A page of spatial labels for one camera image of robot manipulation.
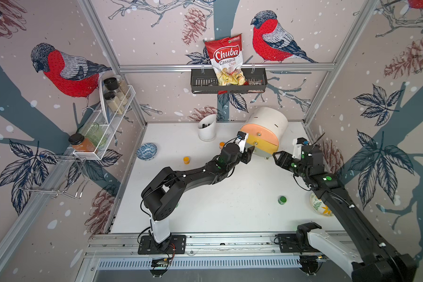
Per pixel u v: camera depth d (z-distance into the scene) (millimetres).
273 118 946
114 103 763
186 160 999
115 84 796
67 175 654
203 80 949
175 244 730
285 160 680
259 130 872
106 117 670
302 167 632
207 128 999
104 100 757
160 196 470
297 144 696
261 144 902
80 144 596
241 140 716
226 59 810
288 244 730
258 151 957
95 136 658
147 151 1037
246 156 751
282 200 835
